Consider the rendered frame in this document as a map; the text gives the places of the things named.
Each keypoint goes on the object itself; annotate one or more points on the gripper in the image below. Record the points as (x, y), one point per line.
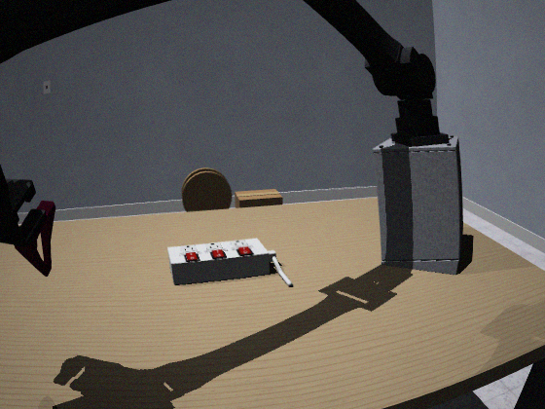
(24, 237)

